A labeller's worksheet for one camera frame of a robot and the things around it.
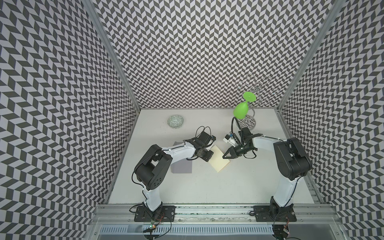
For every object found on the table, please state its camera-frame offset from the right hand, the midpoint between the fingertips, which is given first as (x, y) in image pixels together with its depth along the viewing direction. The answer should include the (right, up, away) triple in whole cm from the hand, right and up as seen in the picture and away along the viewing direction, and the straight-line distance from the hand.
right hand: (225, 158), depth 89 cm
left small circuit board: (-36, -24, -23) cm, 50 cm away
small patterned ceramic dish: (-33, +22, +19) cm, 45 cm away
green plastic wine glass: (+9, +30, -3) cm, 31 cm away
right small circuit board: (+23, -29, -20) cm, 42 cm away
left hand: (-10, +1, +2) cm, 10 cm away
